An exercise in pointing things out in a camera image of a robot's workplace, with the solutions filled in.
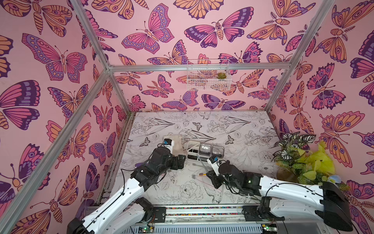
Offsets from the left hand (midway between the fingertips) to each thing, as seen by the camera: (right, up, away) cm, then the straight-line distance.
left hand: (181, 155), depth 77 cm
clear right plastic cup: (+24, -1, +19) cm, 31 cm away
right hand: (+14, -9, 0) cm, 17 cm away
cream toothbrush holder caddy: (+10, 0, +8) cm, 13 cm away
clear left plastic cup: (+15, -1, +20) cm, 25 cm away
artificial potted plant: (+61, -4, -1) cm, 61 cm away
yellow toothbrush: (+12, -13, +8) cm, 19 cm away
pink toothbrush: (+10, -14, +10) cm, 20 cm away
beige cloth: (-3, 0, +21) cm, 21 cm away
